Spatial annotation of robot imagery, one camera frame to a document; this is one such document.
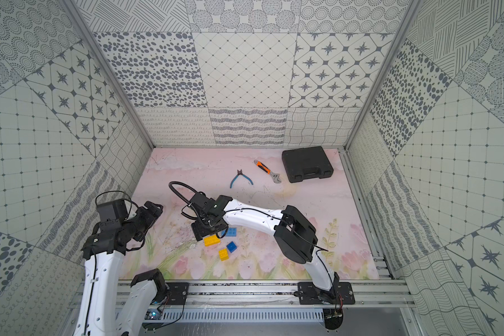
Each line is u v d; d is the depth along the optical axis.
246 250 0.84
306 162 1.12
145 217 0.66
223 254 0.80
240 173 1.10
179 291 0.74
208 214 0.61
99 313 0.41
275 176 1.07
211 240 0.86
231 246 0.84
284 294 0.76
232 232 0.88
